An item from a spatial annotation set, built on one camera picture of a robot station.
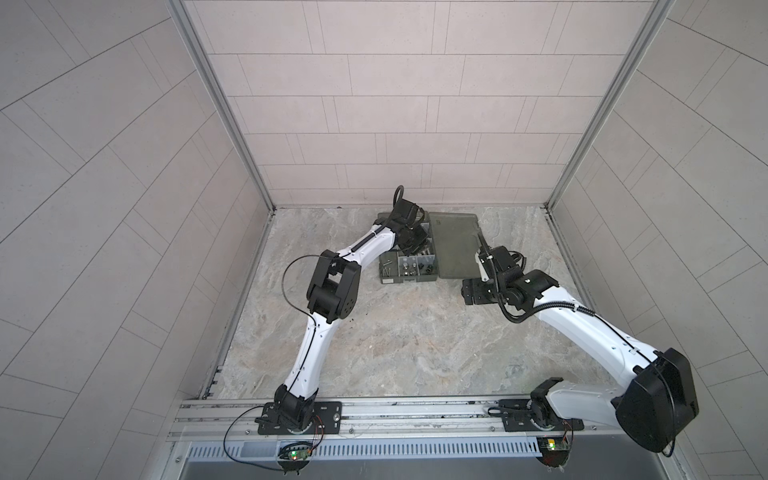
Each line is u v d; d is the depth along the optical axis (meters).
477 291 0.72
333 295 0.58
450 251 1.01
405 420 0.72
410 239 0.85
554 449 0.68
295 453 0.65
